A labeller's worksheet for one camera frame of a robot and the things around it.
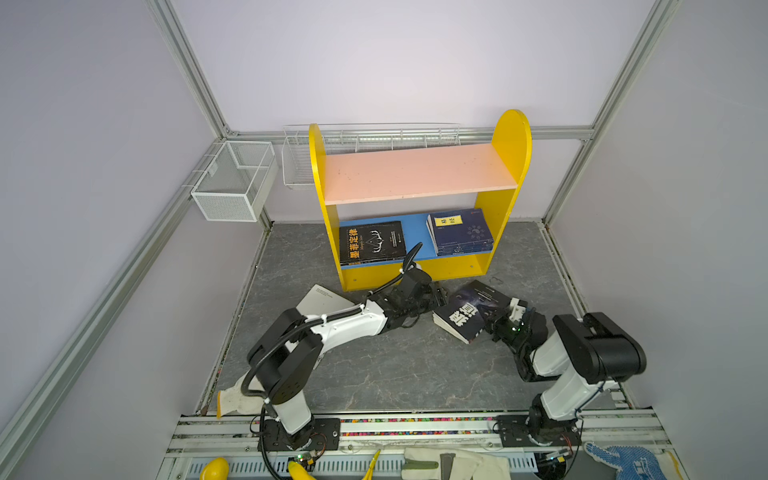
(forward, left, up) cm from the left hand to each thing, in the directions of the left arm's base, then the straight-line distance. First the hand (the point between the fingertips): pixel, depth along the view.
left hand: (444, 300), depth 84 cm
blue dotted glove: (-40, -40, -12) cm, 58 cm away
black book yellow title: (+20, +20, +3) cm, 29 cm away
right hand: (0, -11, -7) cm, 13 cm away
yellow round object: (-35, +56, -7) cm, 66 cm away
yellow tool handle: (-37, +37, -6) cm, 53 cm away
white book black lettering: (+8, +37, -9) cm, 39 cm away
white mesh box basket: (+48, +67, +8) cm, 83 cm away
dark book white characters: (-1, -7, -7) cm, 10 cm away
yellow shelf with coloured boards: (+53, -7, -15) cm, 55 cm away
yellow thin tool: (-38, +22, -9) cm, 45 cm away
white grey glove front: (-37, +3, -11) cm, 39 cm away
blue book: (+16, -5, +4) cm, 18 cm away
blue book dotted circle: (+23, -8, +5) cm, 25 cm away
